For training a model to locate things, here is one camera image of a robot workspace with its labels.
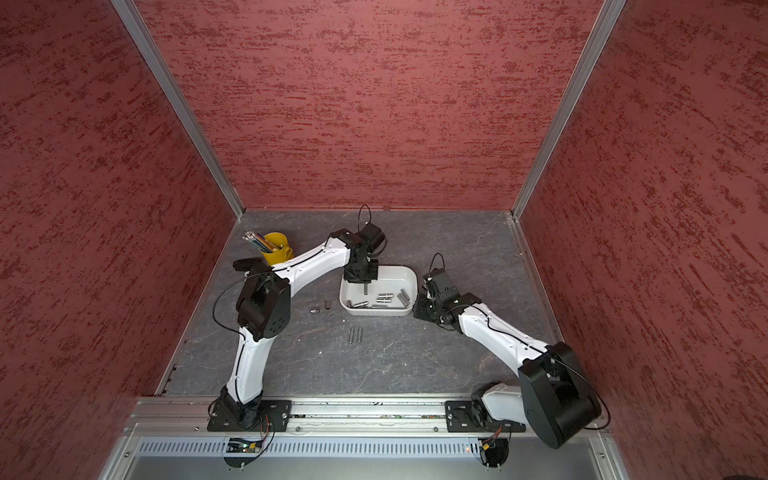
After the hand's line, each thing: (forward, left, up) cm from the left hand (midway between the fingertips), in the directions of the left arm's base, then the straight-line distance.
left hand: (366, 283), depth 93 cm
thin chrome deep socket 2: (-15, +2, -5) cm, 16 cm away
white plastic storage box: (0, -9, -5) cm, 11 cm away
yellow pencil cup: (+9, +29, +2) cm, 31 cm away
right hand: (-10, -16, 0) cm, 19 cm away
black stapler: (+9, +41, -2) cm, 42 cm away
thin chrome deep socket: (-15, +4, -5) cm, 16 cm away
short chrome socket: (-5, +13, -6) cm, 15 cm away
